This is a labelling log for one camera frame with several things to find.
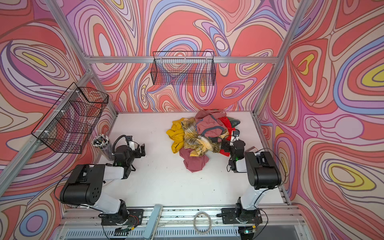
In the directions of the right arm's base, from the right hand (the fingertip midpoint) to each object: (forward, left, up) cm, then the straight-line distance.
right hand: (231, 141), depth 98 cm
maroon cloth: (-15, +26, -1) cm, 30 cm away
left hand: (-1, +60, +3) cm, 61 cm away
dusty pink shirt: (+6, +16, +11) cm, 21 cm away
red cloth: (+14, -1, 0) cm, 14 cm away
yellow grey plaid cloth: (-6, +22, +6) cm, 24 cm away
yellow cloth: (+5, +36, +3) cm, 36 cm away
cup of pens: (-7, +76, +14) cm, 78 cm away
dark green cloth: (+17, -5, 0) cm, 18 cm away
